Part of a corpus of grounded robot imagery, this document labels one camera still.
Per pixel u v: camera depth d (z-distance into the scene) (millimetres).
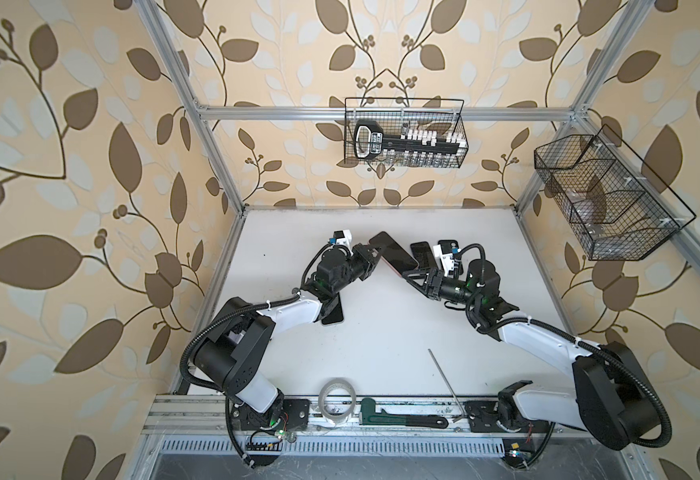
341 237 802
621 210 722
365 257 735
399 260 790
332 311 697
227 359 449
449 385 789
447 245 1087
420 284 722
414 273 739
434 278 707
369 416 734
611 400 413
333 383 769
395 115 909
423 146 825
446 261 753
